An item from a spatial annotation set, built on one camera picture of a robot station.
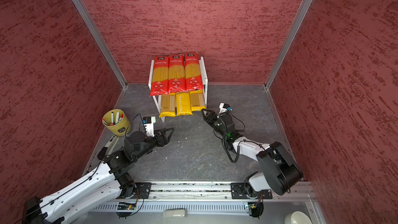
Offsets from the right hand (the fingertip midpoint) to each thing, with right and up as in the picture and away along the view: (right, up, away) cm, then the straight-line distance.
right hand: (201, 114), depth 84 cm
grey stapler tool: (-52, -20, 0) cm, 56 cm away
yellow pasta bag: (-10, +5, +1) cm, 11 cm away
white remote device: (-11, -41, -18) cm, 46 cm away
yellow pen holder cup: (-51, -5, +6) cm, 52 cm away
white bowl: (+40, -40, -22) cm, 61 cm away
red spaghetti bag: (-20, +18, -10) cm, 29 cm away
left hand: (-15, -8, -9) cm, 20 cm away
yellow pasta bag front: (-19, +5, +2) cm, 20 cm away
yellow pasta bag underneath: (-2, +7, +4) cm, 9 cm away
